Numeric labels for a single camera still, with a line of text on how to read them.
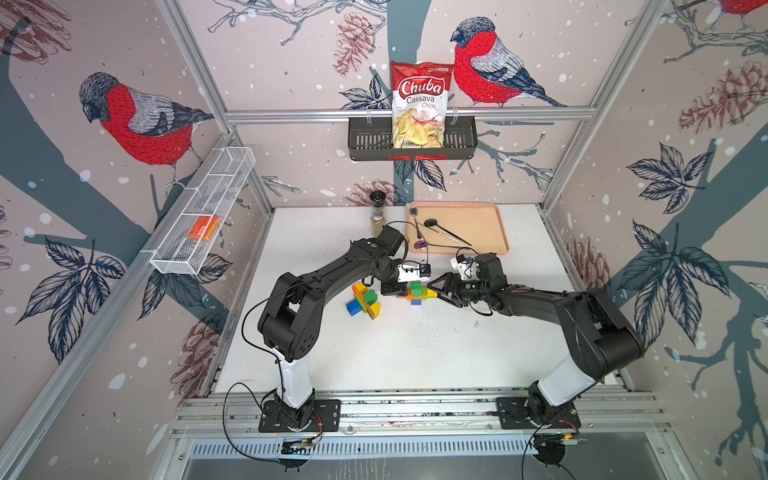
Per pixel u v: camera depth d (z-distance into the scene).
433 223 1.14
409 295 0.88
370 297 0.93
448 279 0.82
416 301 0.92
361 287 0.74
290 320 0.48
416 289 0.88
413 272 0.78
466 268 0.85
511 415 0.73
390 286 0.80
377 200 1.10
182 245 0.71
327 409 0.75
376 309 0.92
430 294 0.88
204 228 0.73
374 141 0.95
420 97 0.85
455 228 1.15
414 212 1.18
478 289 0.78
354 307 0.91
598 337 0.46
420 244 1.10
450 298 0.83
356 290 0.96
